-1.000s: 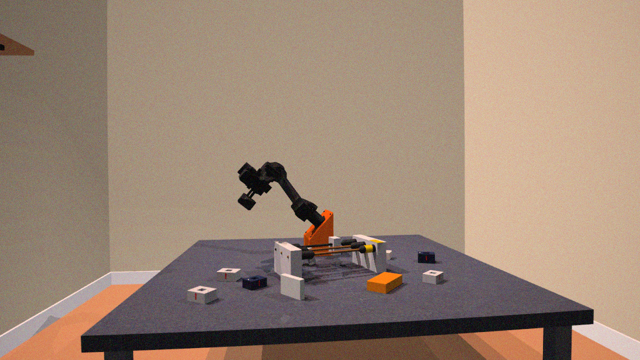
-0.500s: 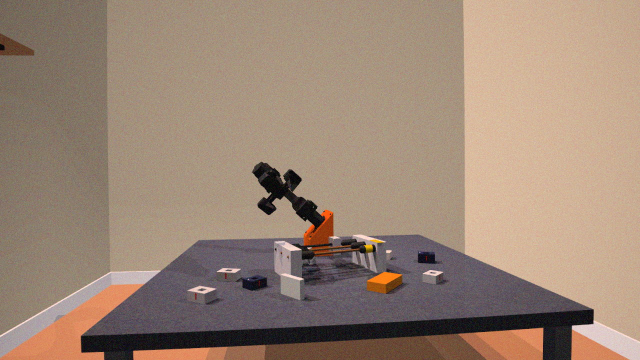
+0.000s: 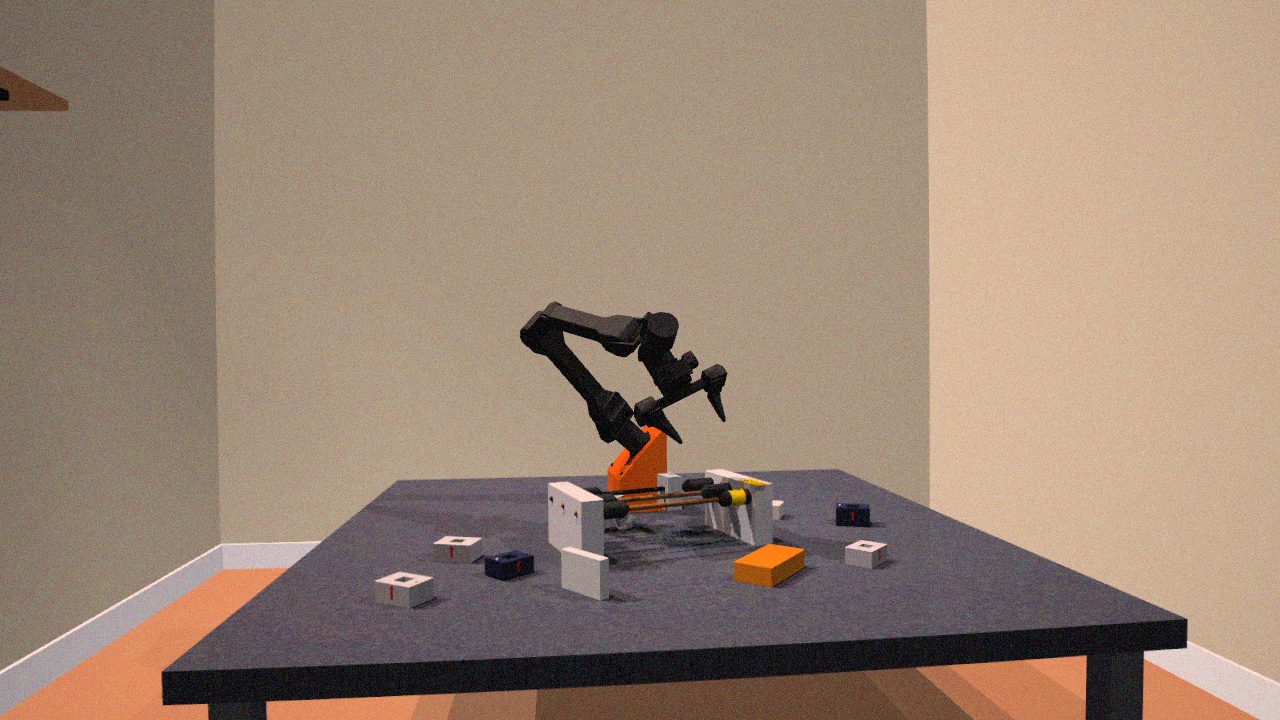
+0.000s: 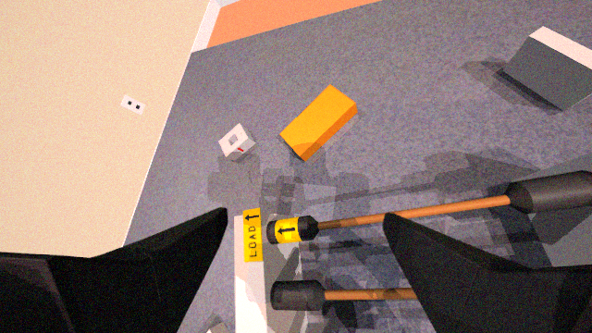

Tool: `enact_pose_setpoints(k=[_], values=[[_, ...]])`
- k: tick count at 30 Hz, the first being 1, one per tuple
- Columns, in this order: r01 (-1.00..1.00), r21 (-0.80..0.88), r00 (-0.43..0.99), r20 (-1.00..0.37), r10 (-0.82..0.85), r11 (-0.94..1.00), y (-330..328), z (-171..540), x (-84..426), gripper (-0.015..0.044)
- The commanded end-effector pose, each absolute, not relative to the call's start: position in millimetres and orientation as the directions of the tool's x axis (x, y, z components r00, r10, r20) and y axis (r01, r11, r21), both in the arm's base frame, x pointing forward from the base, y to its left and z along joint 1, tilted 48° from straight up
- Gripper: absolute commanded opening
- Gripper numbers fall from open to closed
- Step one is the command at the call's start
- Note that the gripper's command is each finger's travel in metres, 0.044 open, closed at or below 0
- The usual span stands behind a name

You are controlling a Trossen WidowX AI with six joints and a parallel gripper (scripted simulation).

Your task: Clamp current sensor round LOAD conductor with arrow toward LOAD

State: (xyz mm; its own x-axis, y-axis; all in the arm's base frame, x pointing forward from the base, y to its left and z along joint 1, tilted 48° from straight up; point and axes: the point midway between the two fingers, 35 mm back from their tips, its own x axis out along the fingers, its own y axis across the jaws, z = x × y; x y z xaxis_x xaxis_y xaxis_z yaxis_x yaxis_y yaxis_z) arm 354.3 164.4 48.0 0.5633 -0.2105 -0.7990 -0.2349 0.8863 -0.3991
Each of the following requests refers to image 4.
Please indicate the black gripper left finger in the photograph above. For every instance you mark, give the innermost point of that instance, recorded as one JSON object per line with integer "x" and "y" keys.
{"x": 143, "y": 287}

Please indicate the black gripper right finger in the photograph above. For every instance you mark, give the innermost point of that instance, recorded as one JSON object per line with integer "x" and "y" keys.
{"x": 463, "y": 289}

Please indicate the orange block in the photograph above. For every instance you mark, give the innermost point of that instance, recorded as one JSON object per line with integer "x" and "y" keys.
{"x": 319, "y": 121}

